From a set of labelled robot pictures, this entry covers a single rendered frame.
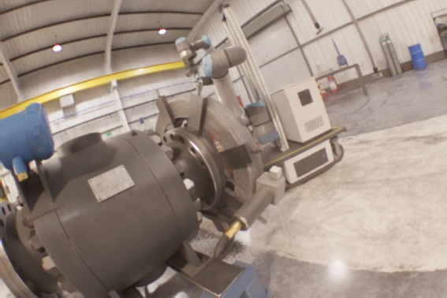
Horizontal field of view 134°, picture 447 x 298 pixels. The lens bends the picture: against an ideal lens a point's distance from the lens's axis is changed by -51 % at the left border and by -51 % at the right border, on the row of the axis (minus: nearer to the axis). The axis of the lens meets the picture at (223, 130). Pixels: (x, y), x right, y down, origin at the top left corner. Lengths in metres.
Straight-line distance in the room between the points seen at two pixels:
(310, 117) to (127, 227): 1.52
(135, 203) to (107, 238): 0.14
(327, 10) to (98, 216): 9.30
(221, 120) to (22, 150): 0.70
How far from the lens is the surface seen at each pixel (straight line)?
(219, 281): 0.76
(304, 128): 1.66
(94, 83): 12.00
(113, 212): 0.58
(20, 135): 0.58
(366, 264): 0.98
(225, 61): 1.03
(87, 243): 0.59
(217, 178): 0.84
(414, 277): 0.94
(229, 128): 0.76
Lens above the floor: 0.79
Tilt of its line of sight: 4 degrees down
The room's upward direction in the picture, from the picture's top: 22 degrees counter-clockwise
